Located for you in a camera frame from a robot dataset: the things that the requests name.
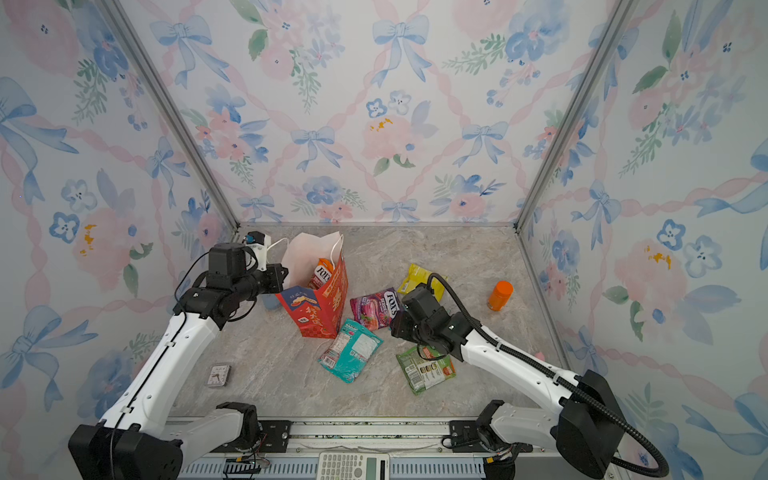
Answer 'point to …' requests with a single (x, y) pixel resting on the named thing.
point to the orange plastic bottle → (500, 295)
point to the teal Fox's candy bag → (350, 351)
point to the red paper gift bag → (314, 312)
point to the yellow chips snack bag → (418, 276)
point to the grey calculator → (353, 466)
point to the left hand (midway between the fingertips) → (287, 267)
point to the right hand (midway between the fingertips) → (394, 324)
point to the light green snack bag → (425, 367)
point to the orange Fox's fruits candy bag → (322, 273)
